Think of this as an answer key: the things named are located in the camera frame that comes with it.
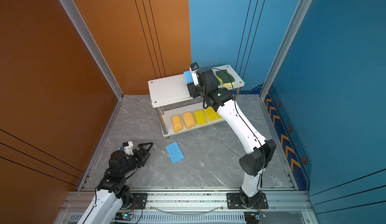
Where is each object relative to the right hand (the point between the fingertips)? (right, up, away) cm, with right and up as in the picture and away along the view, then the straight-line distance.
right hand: (193, 82), depth 75 cm
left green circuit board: (-33, -65, -4) cm, 73 cm away
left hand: (-23, -34, +5) cm, 41 cm away
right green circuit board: (+28, -64, -5) cm, 70 cm away
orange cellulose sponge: (-11, -23, +19) cm, 31 cm away
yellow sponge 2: (+11, -17, +24) cm, 32 cm away
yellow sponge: (+4, -18, +22) cm, 29 cm away
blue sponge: (-12, -39, +14) cm, 43 cm away
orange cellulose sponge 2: (-3, -20, +19) cm, 28 cm away
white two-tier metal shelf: (-12, -15, +26) cm, 32 cm away
